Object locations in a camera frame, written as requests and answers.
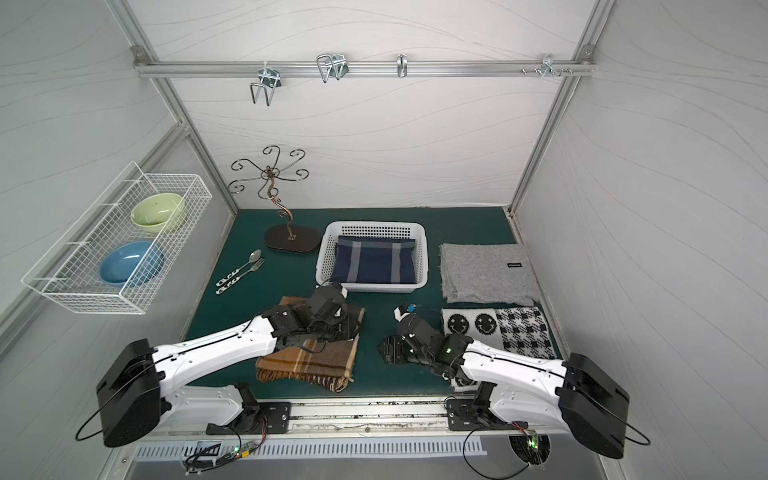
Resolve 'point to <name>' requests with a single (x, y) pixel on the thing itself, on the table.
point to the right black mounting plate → (476, 414)
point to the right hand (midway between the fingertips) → (385, 346)
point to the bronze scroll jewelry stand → (281, 238)
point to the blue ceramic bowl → (132, 263)
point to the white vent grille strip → (198, 450)
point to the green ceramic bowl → (154, 211)
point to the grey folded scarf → (487, 273)
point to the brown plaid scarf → (323, 364)
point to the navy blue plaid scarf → (375, 260)
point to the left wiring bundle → (241, 451)
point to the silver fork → (229, 284)
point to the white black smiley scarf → (516, 329)
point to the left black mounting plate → (262, 418)
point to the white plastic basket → (371, 228)
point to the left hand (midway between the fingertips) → (359, 329)
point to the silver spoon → (254, 256)
